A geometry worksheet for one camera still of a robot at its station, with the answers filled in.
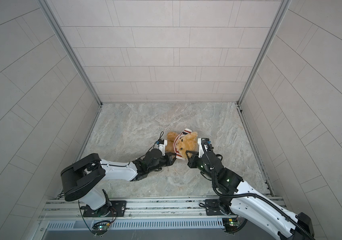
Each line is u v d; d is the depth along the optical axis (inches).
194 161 24.9
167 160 28.0
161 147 30.1
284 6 27.9
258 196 18.5
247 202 19.0
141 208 28.4
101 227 25.6
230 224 26.8
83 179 17.7
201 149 25.7
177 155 30.5
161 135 38.2
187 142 28.4
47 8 28.0
